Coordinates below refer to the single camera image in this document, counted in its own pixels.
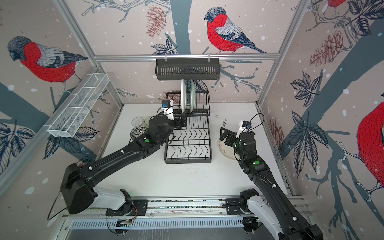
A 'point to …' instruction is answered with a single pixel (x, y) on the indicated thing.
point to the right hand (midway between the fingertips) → (226, 131)
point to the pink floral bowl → (137, 131)
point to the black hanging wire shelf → (187, 69)
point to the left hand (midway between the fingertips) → (179, 109)
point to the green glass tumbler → (146, 121)
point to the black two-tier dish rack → (191, 144)
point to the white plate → (183, 102)
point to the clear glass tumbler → (137, 121)
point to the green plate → (192, 96)
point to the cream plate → (227, 151)
